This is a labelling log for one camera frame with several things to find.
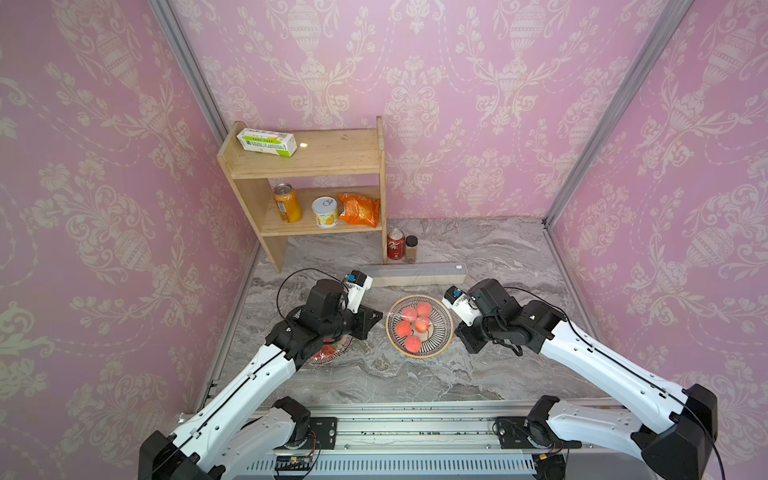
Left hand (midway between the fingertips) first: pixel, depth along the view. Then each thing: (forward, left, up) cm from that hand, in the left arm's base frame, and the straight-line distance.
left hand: (383, 318), depth 74 cm
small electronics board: (-28, +21, -23) cm, 42 cm away
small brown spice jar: (+33, -9, -12) cm, 36 cm away
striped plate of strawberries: (-1, +13, -16) cm, 21 cm away
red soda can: (+33, -4, -10) cm, 35 cm away
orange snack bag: (+32, +8, +7) cm, 33 cm away
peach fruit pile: (+7, -9, -15) cm, 19 cm away
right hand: (-1, -20, -4) cm, 20 cm away
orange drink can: (+31, +28, +11) cm, 43 cm away
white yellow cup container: (+31, +18, +8) cm, 37 cm away
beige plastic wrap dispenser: (+22, -10, -12) cm, 27 cm away
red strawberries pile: (-2, +16, -16) cm, 23 cm away
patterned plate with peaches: (+2, -15, -18) cm, 24 cm away
